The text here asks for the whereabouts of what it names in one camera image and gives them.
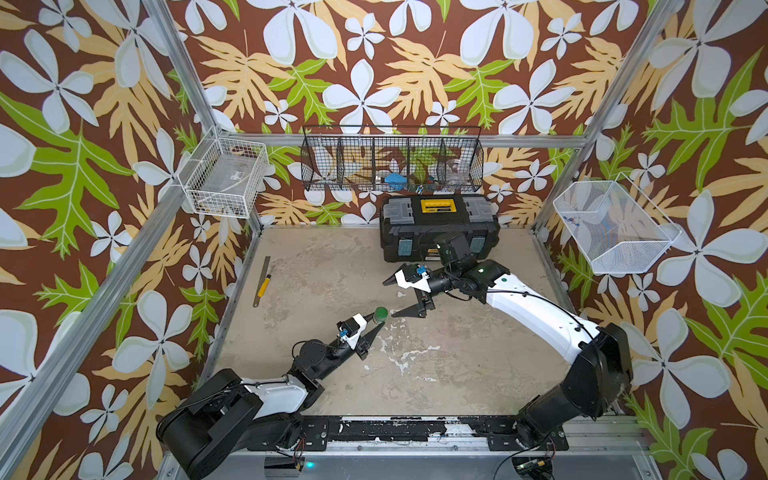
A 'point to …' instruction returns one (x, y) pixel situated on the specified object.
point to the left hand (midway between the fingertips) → (378, 314)
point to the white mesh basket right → (616, 229)
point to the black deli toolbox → (409, 225)
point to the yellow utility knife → (264, 286)
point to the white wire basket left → (225, 179)
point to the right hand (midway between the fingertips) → (389, 293)
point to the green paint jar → (381, 314)
